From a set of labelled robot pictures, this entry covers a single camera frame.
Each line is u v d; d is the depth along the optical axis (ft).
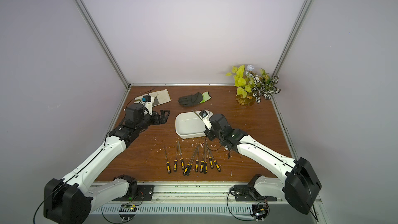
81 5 2.54
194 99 3.61
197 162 2.73
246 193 2.39
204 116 2.26
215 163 2.68
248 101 3.50
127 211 2.37
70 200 1.24
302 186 1.28
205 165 2.67
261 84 2.87
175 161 2.73
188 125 3.26
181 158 2.73
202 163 2.69
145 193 2.43
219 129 1.92
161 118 2.38
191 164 2.67
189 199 2.38
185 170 2.60
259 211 2.28
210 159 2.73
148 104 2.33
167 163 2.72
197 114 2.71
